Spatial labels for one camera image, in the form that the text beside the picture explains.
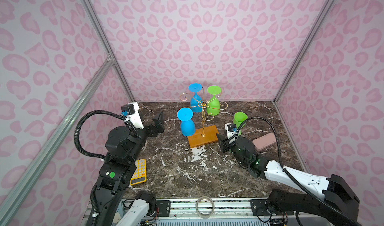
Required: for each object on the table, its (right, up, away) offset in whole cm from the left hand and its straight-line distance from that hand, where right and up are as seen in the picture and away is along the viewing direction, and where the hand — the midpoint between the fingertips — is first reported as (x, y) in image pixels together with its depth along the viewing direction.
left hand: (152, 109), depth 58 cm
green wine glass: (+26, +3, +26) cm, 37 cm away
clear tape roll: (+20, -49, +12) cm, 55 cm away
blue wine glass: (+13, -7, +17) cm, 23 cm away
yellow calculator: (-14, -35, +24) cm, 45 cm away
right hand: (+30, -11, +19) cm, 37 cm away
